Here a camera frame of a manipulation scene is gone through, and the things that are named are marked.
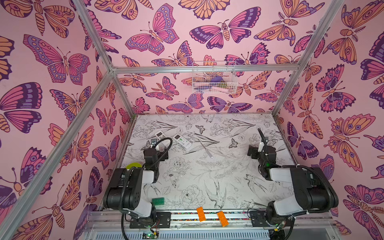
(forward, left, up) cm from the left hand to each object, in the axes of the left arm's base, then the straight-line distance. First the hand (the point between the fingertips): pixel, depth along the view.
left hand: (158, 145), depth 94 cm
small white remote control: (+12, +2, -6) cm, 14 cm away
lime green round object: (-11, +15, -3) cm, 19 cm away
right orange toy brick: (-39, -37, -6) cm, 54 cm away
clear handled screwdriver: (0, -31, -8) cm, 32 cm away
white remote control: (+7, -16, -7) cm, 18 cm away
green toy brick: (-31, -4, -6) cm, 32 cm away
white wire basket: (+36, -36, +25) cm, 56 cm away
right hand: (+1, -63, 0) cm, 63 cm away
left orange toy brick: (-37, -27, -6) cm, 46 cm away
